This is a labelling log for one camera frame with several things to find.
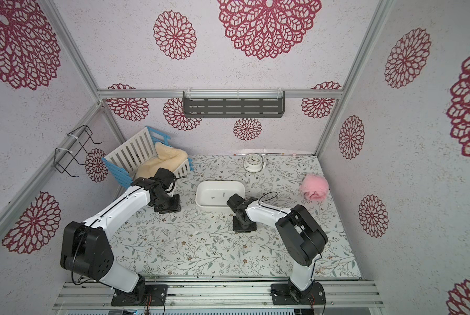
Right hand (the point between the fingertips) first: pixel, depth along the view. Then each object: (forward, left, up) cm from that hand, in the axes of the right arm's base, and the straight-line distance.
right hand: (245, 229), depth 91 cm
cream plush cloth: (+37, +43, +9) cm, 58 cm away
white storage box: (+19, +16, +1) cm, 25 cm away
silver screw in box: (+20, +11, +1) cm, 23 cm away
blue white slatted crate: (+30, +62, +15) cm, 70 cm away
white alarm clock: (+39, -5, +4) cm, 40 cm away
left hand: (+4, +30, +11) cm, 32 cm away
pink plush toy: (+19, -34, +9) cm, 39 cm away
